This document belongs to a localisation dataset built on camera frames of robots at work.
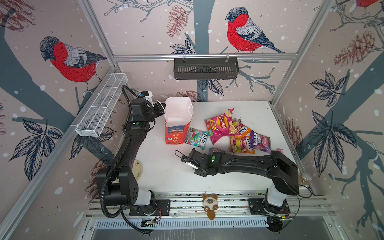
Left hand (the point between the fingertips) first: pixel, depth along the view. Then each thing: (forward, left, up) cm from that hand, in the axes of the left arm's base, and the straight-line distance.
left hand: (165, 103), depth 79 cm
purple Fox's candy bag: (-9, -59, -27) cm, 65 cm away
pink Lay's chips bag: (-1, -32, -21) cm, 38 cm away
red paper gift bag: (+11, -5, -23) cm, 26 cm away
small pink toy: (-14, -70, -28) cm, 77 cm away
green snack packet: (-13, -28, -29) cm, 42 cm away
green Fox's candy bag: (-5, -17, -28) cm, 33 cm away
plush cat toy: (-44, -24, -28) cm, 57 cm away
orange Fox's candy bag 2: (-11, -46, -27) cm, 54 cm away
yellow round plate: (-25, +18, -30) cm, 43 cm away
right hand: (-25, -17, -25) cm, 39 cm away
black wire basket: (+39, -15, -3) cm, 42 cm away
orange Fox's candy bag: (+2, -48, -26) cm, 55 cm away
